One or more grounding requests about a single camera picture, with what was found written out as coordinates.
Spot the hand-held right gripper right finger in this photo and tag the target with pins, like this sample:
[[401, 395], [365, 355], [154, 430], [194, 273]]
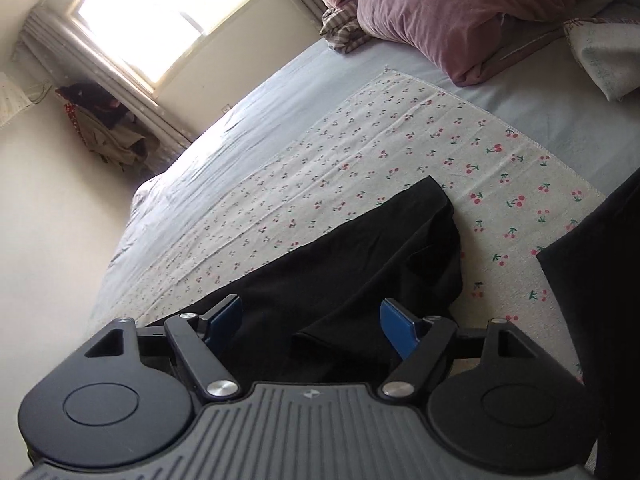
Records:
[[397, 327]]

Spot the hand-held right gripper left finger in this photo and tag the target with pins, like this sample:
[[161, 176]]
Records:
[[226, 321]]

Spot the black pants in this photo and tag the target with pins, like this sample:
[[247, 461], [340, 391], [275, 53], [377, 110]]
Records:
[[350, 260]]

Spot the cherry print cloth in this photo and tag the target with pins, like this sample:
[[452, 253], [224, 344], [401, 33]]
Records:
[[400, 160]]

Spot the dark cloth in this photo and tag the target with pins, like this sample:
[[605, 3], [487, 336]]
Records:
[[600, 310]]

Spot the clothes heap by window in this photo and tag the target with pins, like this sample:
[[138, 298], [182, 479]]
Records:
[[100, 130]]

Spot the bed with grey sheet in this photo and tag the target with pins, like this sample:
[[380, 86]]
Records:
[[300, 90]]

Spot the striped cloth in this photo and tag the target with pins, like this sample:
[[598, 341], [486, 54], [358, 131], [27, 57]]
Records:
[[342, 30]]

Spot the white pleated lampshade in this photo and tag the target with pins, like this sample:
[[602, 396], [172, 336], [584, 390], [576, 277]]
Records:
[[12, 100]]

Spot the mauve quilt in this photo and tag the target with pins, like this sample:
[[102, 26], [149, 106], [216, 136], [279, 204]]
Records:
[[475, 25]]

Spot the white floral pillow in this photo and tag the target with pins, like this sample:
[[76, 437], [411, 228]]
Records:
[[610, 55]]

